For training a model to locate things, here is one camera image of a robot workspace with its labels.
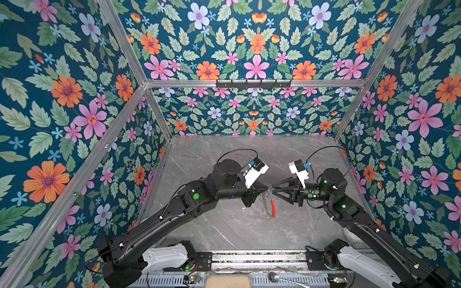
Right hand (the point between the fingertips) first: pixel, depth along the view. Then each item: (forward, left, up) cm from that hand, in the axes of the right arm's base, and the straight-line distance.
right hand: (275, 189), depth 62 cm
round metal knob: (-23, 0, -27) cm, 36 cm away
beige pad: (-24, +17, -26) cm, 40 cm away
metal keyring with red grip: (-5, +2, -4) cm, 7 cm away
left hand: (-2, +2, +5) cm, 6 cm away
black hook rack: (+57, +6, +8) cm, 58 cm away
